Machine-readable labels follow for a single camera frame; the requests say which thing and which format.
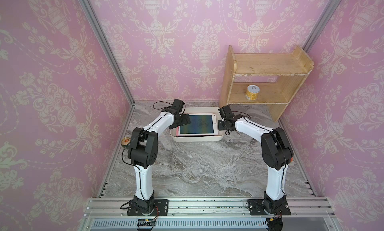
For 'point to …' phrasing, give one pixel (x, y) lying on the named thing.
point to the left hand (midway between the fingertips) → (183, 123)
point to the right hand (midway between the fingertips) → (223, 124)
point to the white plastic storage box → (200, 110)
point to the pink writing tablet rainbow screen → (202, 124)
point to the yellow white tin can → (252, 92)
